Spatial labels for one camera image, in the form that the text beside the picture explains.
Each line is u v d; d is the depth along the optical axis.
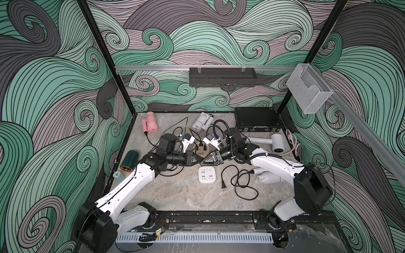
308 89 0.77
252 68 0.93
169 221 0.73
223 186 0.83
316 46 0.84
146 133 1.07
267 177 0.81
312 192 0.43
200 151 0.95
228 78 0.93
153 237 0.71
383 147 0.54
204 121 1.04
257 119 1.18
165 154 0.59
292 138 1.01
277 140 0.97
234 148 0.65
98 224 0.37
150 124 1.08
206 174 0.86
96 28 0.78
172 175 0.88
